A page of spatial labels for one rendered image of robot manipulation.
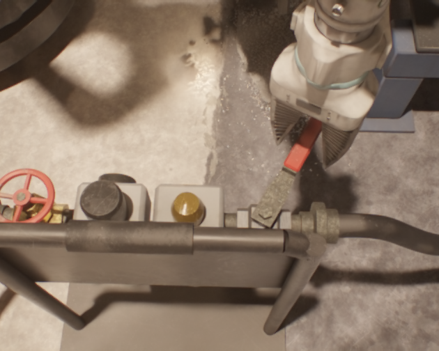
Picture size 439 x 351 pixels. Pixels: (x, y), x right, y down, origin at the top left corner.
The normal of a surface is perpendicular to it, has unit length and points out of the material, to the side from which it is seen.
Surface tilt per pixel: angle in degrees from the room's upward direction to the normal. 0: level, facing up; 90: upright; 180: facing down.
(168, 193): 0
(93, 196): 0
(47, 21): 90
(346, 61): 90
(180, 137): 0
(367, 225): 16
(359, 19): 91
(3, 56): 90
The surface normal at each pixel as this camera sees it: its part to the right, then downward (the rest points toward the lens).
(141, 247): -0.02, 0.46
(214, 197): 0.00, -0.41
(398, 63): -0.03, 0.91
